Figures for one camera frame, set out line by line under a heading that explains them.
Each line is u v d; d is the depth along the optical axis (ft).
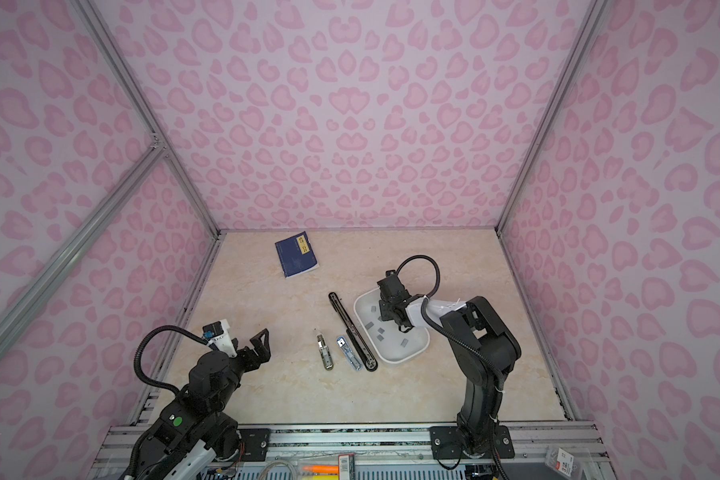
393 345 2.94
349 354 2.88
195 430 1.78
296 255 3.63
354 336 2.96
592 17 2.28
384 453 2.36
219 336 2.16
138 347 1.70
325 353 2.87
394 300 2.51
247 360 2.23
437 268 2.58
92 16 2.27
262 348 2.31
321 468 2.27
